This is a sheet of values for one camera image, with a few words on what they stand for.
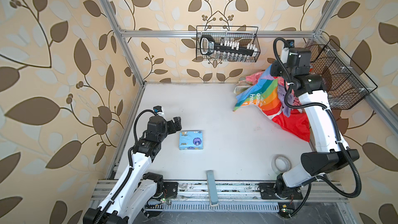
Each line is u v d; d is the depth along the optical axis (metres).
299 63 0.49
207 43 0.84
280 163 0.82
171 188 0.74
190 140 0.85
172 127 0.69
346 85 0.69
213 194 0.72
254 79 0.99
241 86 1.05
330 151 0.41
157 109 0.69
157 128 0.59
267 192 0.73
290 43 0.57
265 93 0.87
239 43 0.96
